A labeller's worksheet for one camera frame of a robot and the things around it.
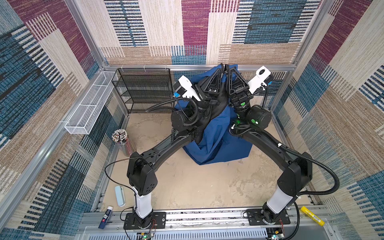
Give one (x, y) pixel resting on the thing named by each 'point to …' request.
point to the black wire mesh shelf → (138, 88)
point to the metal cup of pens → (121, 137)
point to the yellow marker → (312, 216)
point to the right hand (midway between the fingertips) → (225, 71)
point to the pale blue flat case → (120, 193)
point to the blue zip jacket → (218, 140)
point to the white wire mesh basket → (83, 116)
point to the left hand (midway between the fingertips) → (222, 69)
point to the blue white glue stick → (108, 212)
